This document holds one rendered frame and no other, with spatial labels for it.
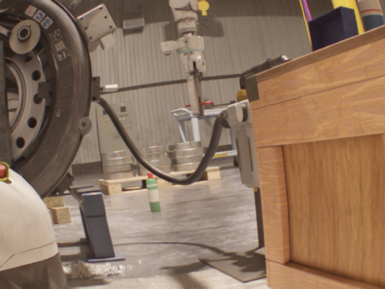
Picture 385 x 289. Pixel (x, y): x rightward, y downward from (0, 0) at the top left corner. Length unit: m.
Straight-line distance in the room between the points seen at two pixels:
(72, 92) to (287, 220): 0.75
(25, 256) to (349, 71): 0.48
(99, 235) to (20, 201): 1.25
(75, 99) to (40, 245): 0.91
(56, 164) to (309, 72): 0.86
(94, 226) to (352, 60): 1.31
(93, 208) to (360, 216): 1.23
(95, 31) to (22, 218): 1.03
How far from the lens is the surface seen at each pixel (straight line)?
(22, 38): 1.44
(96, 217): 1.79
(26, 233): 0.57
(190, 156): 5.83
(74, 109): 1.45
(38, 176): 1.44
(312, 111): 0.78
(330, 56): 0.72
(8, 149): 1.43
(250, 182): 1.51
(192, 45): 1.64
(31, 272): 0.57
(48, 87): 1.58
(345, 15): 0.97
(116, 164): 5.55
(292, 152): 0.91
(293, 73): 0.83
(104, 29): 1.53
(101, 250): 1.81
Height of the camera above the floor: 0.35
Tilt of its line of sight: 1 degrees up
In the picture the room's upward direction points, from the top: 8 degrees counter-clockwise
